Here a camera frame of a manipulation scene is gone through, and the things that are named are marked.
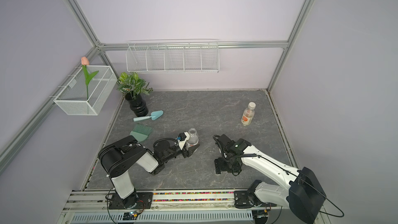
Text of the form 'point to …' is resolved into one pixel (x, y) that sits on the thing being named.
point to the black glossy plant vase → (137, 104)
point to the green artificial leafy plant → (131, 83)
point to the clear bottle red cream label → (249, 114)
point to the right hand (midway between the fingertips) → (222, 169)
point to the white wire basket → (72, 98)
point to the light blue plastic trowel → (154, 115)
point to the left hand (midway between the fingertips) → (196, 140)
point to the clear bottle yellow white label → (193, 140)
